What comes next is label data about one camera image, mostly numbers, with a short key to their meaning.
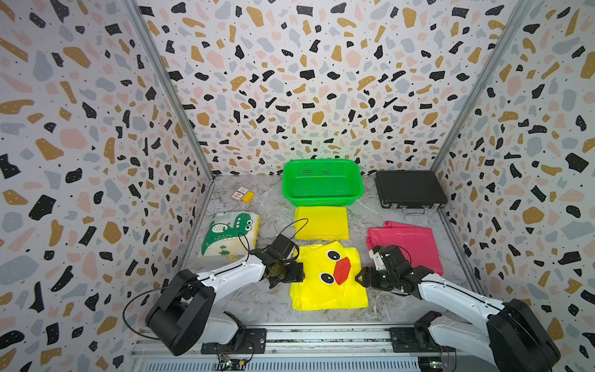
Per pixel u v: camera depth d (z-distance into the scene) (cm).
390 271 68
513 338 41
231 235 94
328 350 73
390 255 69
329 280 86
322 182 121
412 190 110
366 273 78
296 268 78
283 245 70
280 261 74
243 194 113
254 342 73
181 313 42
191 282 46
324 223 103
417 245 95
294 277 76
